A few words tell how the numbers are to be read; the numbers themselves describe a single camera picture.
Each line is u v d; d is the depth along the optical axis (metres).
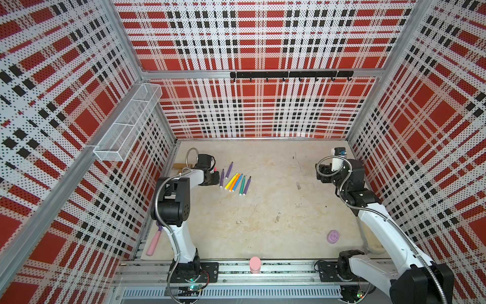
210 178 0.91
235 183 1.01
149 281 0.74
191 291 0.70
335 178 0.68
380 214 0.49
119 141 0.93
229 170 1.06
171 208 0.51
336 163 0.70
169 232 0.54
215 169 1.08
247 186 1.00
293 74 0.90
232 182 1.01
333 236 0.80
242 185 0.99
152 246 0.80
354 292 0.68
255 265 0.68
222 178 1.03
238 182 1.01
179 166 1.09
